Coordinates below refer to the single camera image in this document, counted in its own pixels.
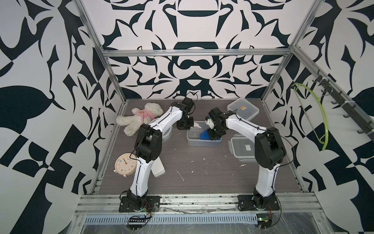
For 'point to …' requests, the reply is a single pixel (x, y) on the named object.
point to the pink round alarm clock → (125, 164)
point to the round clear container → (166, 137)
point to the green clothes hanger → (325, 117)
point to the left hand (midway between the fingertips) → (188, 125)
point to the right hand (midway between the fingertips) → (210, 134)
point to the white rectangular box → (158, 169)
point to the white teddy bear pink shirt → (139, 117)
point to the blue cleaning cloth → (204, 135)
